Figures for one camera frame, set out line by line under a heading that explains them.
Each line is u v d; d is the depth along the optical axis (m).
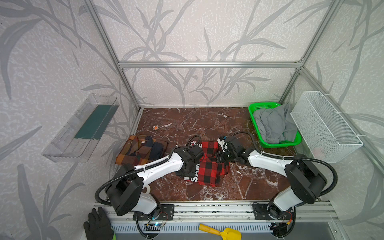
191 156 0.61
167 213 0.72
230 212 0.75
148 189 0.81
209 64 0.96
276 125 1.06
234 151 0.69
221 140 0.83
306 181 0.44
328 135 0.63
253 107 1.11
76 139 0.64
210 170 0.84
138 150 0.91
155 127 1.08
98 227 0.69
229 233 0.67
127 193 0.41
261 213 0.73
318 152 0.72
